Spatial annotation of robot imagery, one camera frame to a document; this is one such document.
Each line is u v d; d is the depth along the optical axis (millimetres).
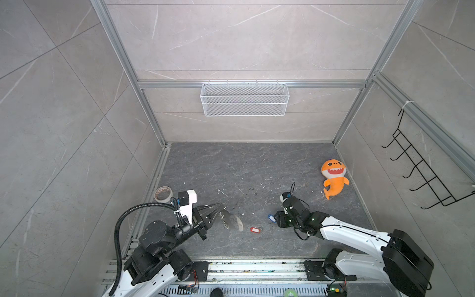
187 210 489
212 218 551
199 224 489
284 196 791
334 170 970
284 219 763
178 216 499
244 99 1007
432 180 627
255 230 841
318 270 733
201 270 730
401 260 409
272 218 867
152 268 459
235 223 877
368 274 519
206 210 530
